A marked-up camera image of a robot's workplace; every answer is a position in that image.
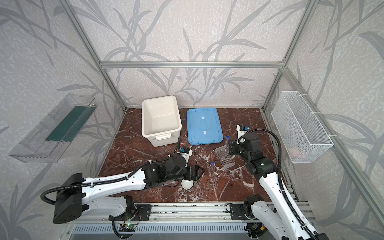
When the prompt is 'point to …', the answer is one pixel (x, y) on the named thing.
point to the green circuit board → (127, 227)
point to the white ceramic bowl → (187, 184)
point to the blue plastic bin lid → (204, 126)
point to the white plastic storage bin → (161, 122)
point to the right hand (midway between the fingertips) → (229, 136)
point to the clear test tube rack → (224, 160)
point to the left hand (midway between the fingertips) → (200, 167)
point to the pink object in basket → (294, 152)
